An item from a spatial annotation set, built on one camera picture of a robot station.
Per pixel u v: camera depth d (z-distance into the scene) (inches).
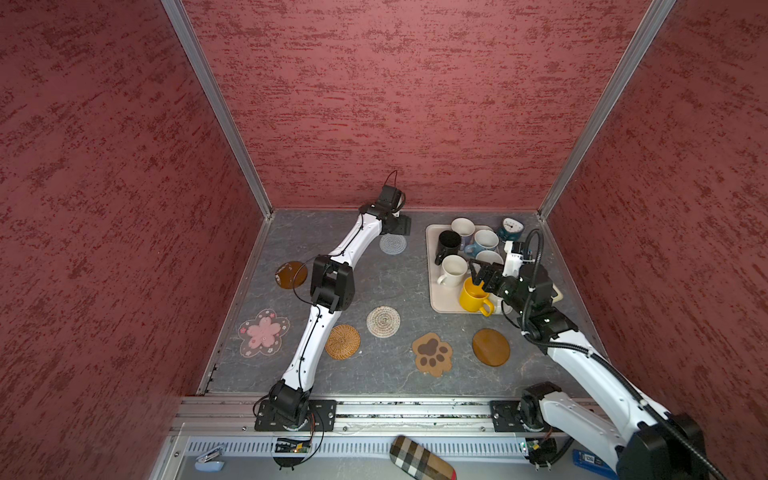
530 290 22.7
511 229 44.4
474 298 34.7
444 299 37.3
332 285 26.2
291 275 39.4
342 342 34.3
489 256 38.3
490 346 33.7
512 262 27.8
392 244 43.3
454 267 38.4
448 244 39.7
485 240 40.7
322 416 29.5
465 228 42.2
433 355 32.9
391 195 33.6
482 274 28.3
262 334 34.5
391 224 36.9
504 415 29.1
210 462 26.3
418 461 25.8
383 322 35.4
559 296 37.4
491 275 27.6
